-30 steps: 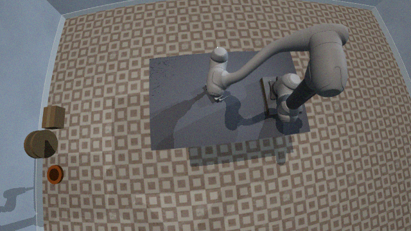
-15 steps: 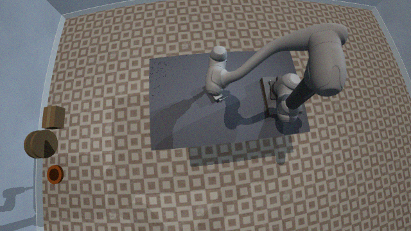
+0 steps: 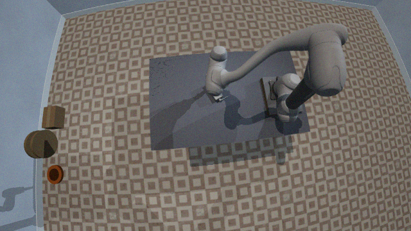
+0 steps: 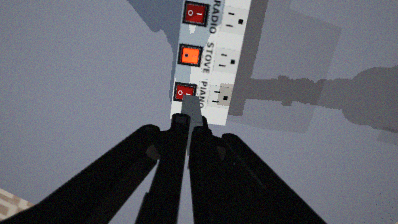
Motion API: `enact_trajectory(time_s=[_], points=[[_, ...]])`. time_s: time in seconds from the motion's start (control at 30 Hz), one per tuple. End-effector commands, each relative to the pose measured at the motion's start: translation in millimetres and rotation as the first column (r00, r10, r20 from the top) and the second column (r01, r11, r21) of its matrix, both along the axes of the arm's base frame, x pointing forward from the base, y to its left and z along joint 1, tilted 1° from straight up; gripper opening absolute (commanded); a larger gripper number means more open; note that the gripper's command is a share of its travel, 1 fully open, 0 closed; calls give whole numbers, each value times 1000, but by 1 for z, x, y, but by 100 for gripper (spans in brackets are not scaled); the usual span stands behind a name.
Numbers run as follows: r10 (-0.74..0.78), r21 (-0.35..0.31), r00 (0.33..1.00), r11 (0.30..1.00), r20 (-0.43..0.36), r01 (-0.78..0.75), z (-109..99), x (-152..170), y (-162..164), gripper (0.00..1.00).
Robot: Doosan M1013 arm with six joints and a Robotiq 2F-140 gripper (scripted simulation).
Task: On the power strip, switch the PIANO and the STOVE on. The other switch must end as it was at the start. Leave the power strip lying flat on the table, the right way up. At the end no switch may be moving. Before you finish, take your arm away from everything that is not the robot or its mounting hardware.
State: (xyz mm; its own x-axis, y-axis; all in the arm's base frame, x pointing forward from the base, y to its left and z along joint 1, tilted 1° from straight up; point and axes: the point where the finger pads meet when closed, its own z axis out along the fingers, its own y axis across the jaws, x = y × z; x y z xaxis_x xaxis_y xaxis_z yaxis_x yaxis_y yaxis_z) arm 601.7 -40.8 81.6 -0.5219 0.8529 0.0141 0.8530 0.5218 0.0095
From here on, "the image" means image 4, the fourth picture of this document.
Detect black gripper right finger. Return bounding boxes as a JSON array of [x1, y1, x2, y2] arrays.
[[187, 95, 327, 224]]

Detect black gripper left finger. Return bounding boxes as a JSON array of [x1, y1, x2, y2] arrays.
[[0, 94, 192, 224]]

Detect white power strip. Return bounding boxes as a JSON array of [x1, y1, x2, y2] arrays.
[[170, 0, 251, 126]]

